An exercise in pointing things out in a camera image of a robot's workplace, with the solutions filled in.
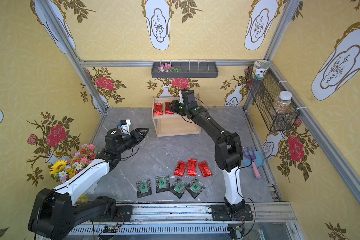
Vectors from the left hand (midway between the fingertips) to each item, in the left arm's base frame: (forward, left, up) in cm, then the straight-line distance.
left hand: (143, 129), depth 82 cm
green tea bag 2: (-23, -10, -21) cm, 32 cm away
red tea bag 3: (-15, -20, -19) cm, 31 cm away
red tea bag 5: (-16, -34, -18) cm, 42 cm away
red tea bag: (+14, -7, +2) cm, 15 cm away
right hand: (+17, -18, +3) cm, 25 cm away
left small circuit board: (-43, +15, -24) cm, 51 cm away
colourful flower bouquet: (-20, +36, -3) cm, 41 cm away
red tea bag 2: (+13, -13, +2) cm, 18 cm away
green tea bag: (-25, 0, -20) cm, 32 cm away
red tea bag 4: (-14, -27, -19) cm, 36 cm away
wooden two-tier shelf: (+20, -11, -19) cm, 29 cm away
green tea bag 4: (-26, -28, -20) cm, 43 cm away
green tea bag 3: (-25, -19, -20) cm, 37 cm away
